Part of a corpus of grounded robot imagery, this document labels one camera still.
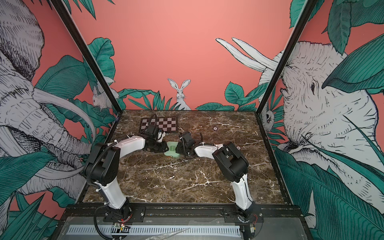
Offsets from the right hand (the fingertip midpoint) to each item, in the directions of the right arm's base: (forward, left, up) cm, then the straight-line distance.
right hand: (174, 148), depth 95 cm
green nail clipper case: (-2, +2, -1) cm, 3 cm away
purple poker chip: (+20, -28, -4) cm, 35 cm away
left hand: (0, +4, 0) cm, 4 cm away
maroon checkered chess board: (+21, +9, -1) cm, 23 cm away
